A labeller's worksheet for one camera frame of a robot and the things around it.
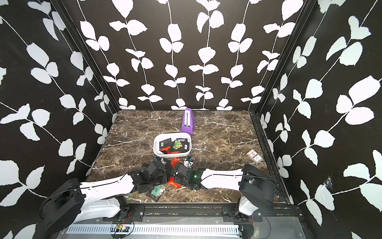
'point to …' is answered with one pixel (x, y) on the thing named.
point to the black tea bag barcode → (185, 145)
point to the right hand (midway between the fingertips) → (173, 177)
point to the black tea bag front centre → (166, 143)
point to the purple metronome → (189, 124)
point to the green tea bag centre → (177, 144)
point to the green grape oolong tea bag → (156, 192)
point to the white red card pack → (255, 158)
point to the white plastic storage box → (161, 136)
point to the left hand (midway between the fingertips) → (172, 175)
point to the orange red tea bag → (165, 148)
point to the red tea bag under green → (171, 181)
